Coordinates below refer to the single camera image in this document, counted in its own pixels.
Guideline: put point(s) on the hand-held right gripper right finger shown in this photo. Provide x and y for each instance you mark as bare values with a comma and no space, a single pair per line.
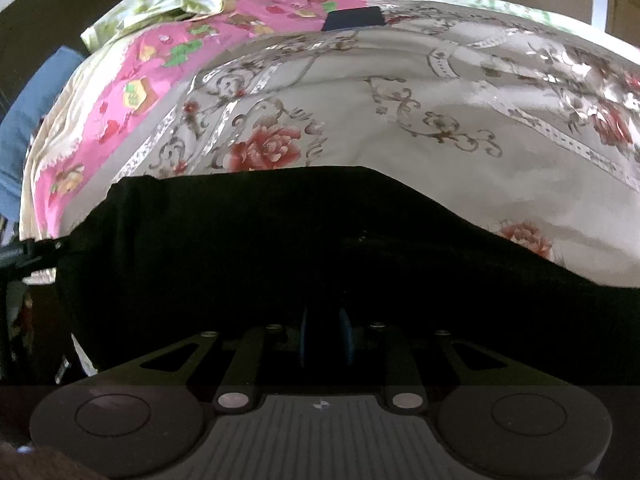
345,335

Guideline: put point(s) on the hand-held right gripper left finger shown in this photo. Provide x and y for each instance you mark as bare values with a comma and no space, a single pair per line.
303,332

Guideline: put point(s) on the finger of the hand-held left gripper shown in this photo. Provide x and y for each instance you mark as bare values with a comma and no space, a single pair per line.
25,257

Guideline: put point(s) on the black pants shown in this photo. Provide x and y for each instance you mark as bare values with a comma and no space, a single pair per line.
300,240

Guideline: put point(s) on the blue cloth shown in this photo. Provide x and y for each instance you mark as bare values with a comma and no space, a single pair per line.
35,115

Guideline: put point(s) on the pink printed bed sheet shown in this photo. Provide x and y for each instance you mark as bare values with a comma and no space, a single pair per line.
150,80

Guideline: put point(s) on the dark wooden headboard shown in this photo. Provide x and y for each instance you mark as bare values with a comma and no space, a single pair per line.
35,35

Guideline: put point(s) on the beige floral quilt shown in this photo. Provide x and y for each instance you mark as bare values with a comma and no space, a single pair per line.
400,110

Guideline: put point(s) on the dark flat phone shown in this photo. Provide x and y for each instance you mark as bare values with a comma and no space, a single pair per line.
354,18

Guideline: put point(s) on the white green floral sheet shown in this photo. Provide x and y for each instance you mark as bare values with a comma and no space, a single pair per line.
500,7

